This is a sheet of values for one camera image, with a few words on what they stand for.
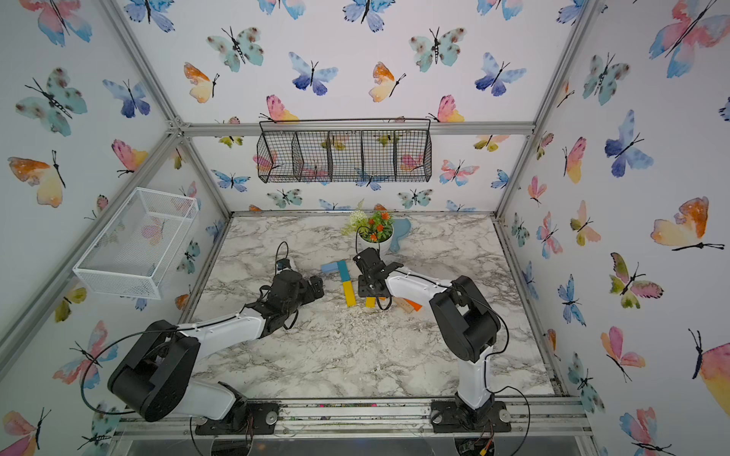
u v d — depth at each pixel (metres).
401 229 1.17
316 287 0.83
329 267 1.05
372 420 0.76
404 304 0.93
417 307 0.93
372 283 0.69
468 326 0.49
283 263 0.82
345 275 1.02
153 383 0.43
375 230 0.96
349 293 0.96
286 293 0.69
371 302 0.94
